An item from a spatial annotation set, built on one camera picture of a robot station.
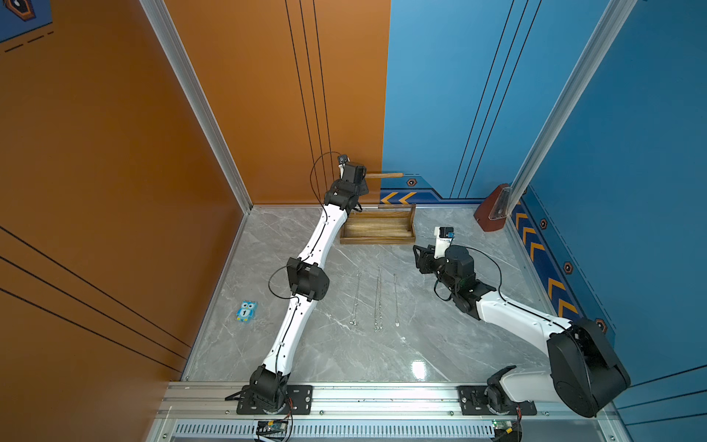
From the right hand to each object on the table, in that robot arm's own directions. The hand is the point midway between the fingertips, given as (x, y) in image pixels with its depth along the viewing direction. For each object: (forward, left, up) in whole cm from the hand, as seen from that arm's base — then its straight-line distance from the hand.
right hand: (420, 246), depth 86 cm
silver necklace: (-18, +7, -17) cm, 26 cm away
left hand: (+28, +20, +6) cm, 35 cm away
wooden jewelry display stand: (+23, +10, -16) cm, 30 cm away
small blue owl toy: (-15, +56, -15) cm, 60 cm away
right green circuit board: (-44, -18, -20) cm, 52 cm away
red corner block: (+22, -32, -7) cm, 40 cm away
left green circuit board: (-45, +42, -19) cm, 65 cm away
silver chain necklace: (-15, +21, -16) cm, 30 cm away
